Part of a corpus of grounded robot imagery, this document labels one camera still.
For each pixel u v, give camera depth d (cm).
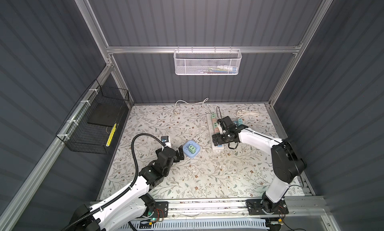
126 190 49
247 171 87
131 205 59
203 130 105
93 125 73
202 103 119
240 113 112
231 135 68
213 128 101
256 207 73
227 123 74
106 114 76
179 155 74
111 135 69
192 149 88
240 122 102
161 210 73
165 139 69
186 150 92
